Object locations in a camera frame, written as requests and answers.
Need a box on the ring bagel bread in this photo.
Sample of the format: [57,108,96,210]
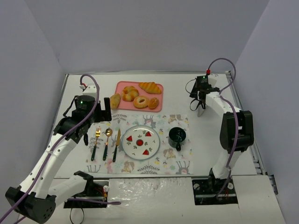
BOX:
[133,96,149,109]

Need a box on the small round bun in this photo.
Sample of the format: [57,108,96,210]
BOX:
[148,97,159,109]

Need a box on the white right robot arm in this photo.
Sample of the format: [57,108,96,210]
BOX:
[190,74,254,181]

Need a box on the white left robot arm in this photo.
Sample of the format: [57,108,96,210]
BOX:
[5,95,112,224]

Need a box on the small oval bread roll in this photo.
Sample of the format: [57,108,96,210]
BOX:
[110,93,121,110]

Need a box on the twisted knot bread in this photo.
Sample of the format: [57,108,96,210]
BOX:
[121,86,139,102]

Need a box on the pink rectangular tray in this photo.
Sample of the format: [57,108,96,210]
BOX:
[115,81,164,112]

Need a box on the dark green mug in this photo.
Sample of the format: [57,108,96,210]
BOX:
[168,127,186,152]

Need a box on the golden croissant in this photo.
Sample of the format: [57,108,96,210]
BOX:
[138,82,162,94]

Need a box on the white watermelon pattern plate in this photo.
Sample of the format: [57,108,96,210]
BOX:
[121,125,160,161]

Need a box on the floral patterned placemat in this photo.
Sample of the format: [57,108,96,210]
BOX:
[85,113,193,175]

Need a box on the gold fork green handle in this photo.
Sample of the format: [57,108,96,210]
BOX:
[91,127,101,161]

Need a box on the gold spoon green handle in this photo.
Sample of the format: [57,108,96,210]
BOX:
[102,128,113,161]

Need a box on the gold knife green handle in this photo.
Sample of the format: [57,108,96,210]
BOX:
[113,129,121,162]

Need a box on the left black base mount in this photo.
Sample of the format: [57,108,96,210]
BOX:
[63,181,109,209]

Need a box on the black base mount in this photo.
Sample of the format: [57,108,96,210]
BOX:
[192,178,238,205]
[63,181,109,209]

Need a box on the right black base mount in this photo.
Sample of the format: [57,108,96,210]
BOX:
[192,178,238,205]

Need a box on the metal rail table edge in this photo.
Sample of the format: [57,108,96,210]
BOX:
[230,84,278,196]

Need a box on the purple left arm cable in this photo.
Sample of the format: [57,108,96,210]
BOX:
[0,74,122,224]

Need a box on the black thin cable loop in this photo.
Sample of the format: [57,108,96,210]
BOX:
[70,207,85,224]

